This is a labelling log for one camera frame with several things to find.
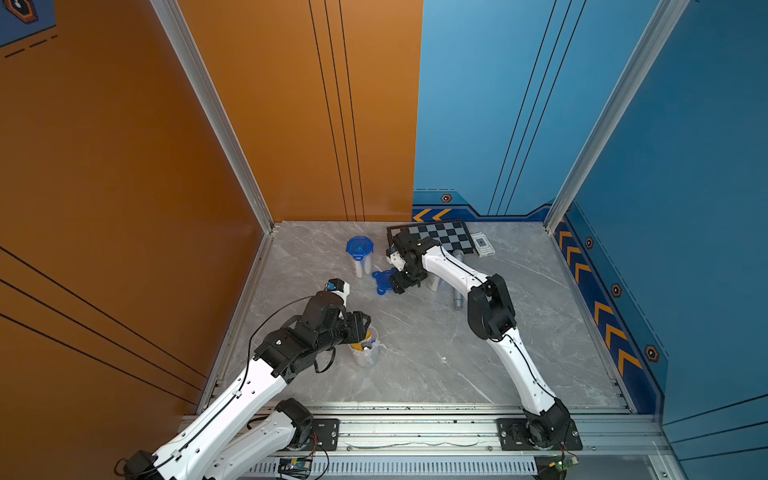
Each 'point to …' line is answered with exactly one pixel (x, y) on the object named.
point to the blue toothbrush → (373, 341)
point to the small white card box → (482, 244)
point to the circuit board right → (554, 467)
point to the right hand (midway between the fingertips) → (404, 283)
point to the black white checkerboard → (451, 235)
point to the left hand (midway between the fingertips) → (366, 315)
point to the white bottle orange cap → (357, 346)
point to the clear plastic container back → (362, 265)
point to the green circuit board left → (298, 467)
